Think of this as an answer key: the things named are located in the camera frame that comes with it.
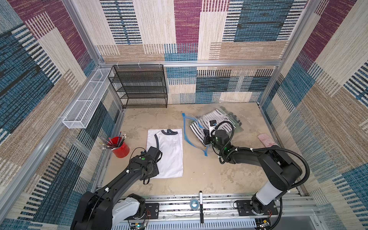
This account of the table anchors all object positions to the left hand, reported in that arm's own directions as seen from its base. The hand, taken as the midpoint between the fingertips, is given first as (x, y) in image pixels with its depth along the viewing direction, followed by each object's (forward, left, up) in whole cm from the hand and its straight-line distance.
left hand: (152, 172), depth 84 cm
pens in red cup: (+16, +19, +11) cm, 27 cm away
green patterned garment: (+36, -58, 0) cm, 69 cm away
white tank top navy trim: (+20, -9, +1) cm, 22 cm away
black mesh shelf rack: (+59, +14, +18) cm, 63 cm away
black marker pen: (-17, -27, -2) cm, 32 cm away
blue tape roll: (-16, -23, -4) cm, 28 cm away
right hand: (+23, -32, +9) cm, 40 cm away
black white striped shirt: (+37, -46, +2) cm, 59 cm away
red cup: (+10, +19, +7) cm, 23 cm away
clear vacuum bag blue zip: (+32, -22, +9) cm, 40 cm away
